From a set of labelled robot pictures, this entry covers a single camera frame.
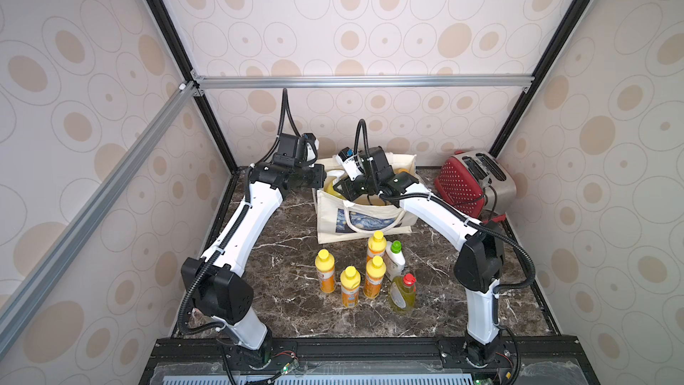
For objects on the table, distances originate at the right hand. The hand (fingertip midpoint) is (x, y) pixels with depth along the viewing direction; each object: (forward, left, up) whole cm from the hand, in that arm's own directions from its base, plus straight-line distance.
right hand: (348, 179), depth 86 cm
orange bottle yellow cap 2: (-32, -2, -3) cm, 32 cm away
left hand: (-4, +5, +8) cm, 10 cm away
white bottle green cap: (-23, -14, -10) cm, 29 cm away
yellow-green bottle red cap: (-32, -16, -12) cm, 38 cm away
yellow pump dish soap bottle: (-3, +5, +4) cm, 7 cm away
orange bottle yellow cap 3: (-29, -9, -4) cm, 31 cm away
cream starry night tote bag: (-10, +2, -9) cm, 14 cm away
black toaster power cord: (+1, -47, -9) cm, 48 cm away
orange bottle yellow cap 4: (-21, -9, -4) cm, 23 cm away
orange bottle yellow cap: (-29, +5, -4) cm, 29 cm away
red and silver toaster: (+5, -44, -6) cm, 44 cm away
